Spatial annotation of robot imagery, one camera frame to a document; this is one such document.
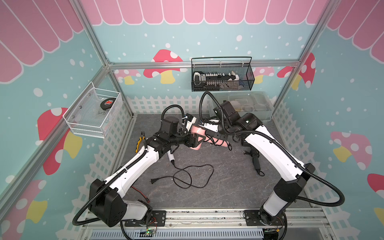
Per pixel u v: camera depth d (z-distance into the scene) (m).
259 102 1.00
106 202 0.40
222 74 0.91
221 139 0.65
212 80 0.88
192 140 0.66
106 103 0.78
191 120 0.67
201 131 0.70
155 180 0.87
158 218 0.74
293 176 0.42
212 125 0.61
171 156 0.94
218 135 0.64
